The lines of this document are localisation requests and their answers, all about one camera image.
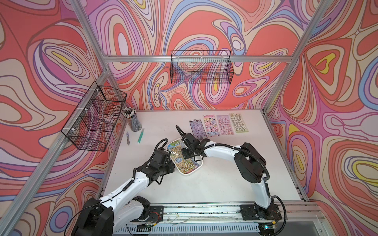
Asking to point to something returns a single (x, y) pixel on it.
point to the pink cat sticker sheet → (211, 126)
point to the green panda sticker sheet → (177, 154)
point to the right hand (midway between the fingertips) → (186, 157)
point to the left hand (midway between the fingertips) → (175, 166)
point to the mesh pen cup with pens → (130, 113)
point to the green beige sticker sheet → (238, 123)
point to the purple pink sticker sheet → (225, 126)
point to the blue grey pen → (128, 138)
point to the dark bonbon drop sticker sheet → (198, 129)
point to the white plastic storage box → (200, 162)
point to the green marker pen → (141, 135)
